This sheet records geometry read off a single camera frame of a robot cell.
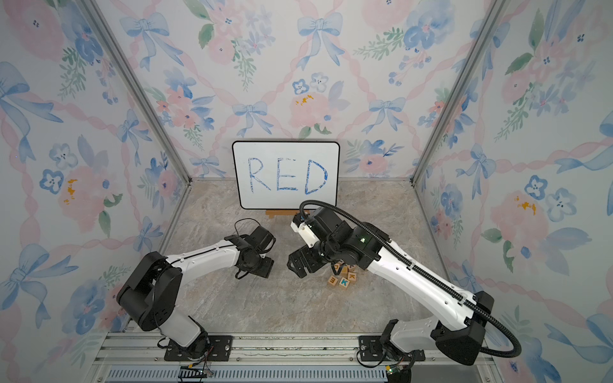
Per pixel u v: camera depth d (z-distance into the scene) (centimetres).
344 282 85
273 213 99
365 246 44
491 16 70
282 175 95
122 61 79
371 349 73
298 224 60
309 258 57
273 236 76
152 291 46
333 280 86
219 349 74
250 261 68
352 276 86
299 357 73
